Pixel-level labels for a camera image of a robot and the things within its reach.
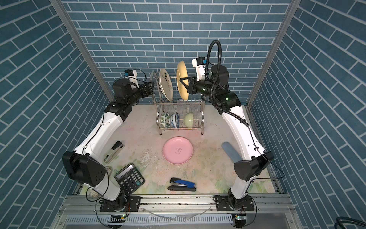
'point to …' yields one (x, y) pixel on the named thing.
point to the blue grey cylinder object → (234, 156)
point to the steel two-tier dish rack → (181, 107)
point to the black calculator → (129, 179)
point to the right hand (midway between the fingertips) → (178, 78)
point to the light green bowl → (188, 120)
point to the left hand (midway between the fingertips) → (149, 83)
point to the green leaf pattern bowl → (165, 120)
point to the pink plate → (177, 150)
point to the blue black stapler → (180, 185)
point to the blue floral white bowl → (174, 120)
